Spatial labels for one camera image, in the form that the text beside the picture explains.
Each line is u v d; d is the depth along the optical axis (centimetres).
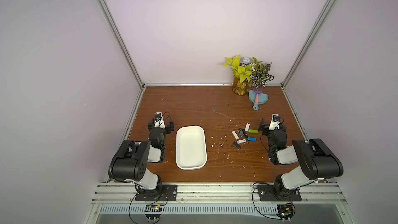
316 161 45
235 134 93
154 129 81
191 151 87
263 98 111
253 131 94
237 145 90
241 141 90
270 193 73
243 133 93
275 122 77
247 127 97
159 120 77
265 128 82
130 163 45
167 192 73
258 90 117
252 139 91
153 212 72
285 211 70
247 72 95
